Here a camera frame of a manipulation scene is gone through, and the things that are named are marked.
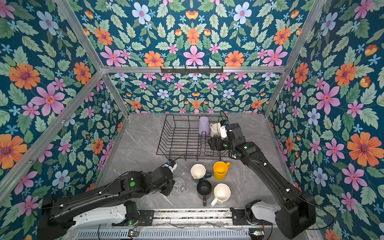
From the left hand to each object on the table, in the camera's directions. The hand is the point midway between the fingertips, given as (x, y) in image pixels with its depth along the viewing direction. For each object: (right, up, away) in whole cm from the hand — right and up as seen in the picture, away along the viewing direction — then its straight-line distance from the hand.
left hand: (176, 183), depth 70 cm
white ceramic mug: (+23, -10, +12) cm, 28 cm away
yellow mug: (+23, +2, +18) cm, 29 cm away
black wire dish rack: (-4, +20, +35) cm, 41 cm away
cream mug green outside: (+10, +1, +16) cm, 19 cm away
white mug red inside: (+21, +26, +28) cm, 43 cm away
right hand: (+19, +21, +9) cm, 30 cm away
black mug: (+13, -9, +14) cm, 21 cm away
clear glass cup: (+1, -5, +7) cm, 8 cm away
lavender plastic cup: (+13, +26, +29) cm, 41 cm away
